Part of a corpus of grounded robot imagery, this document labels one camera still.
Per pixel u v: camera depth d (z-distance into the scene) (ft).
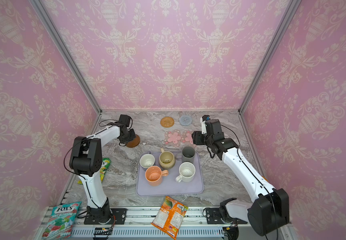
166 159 3.02
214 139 1.95
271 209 1.26
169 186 2.75
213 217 2.39
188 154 3.02
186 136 3.48
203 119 2.38
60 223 2.32
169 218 2.35
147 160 2.93
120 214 2.45
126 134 2.79
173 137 3.46
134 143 3.37
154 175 2.84
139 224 2.39
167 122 3.70
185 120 3.79
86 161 1.74
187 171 2.87
